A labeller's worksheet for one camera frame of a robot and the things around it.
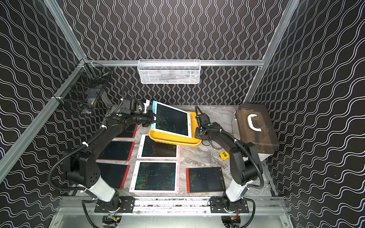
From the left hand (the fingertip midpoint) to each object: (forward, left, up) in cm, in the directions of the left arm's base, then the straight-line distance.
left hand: (161, 115), depth 79 cm
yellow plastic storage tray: (-3, 0, -19) cm, 19 cm away
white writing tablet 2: (-24, +2, -28) cm, 37 cm away
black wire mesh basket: (+20, +55, -1) cm, 59 cm away
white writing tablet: (-7, +10, -26) cm, 29 cm away
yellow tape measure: (-9, -40, -24) cm, 48 cm away
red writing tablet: (-24, -27, -27) cm, 46 cm away
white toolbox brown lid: (+3, -53, -5) cm, 54 cm away
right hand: (+2, -24, -18) cm, 30 cm away
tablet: (+8, -7, -14) cm, 17 cm away
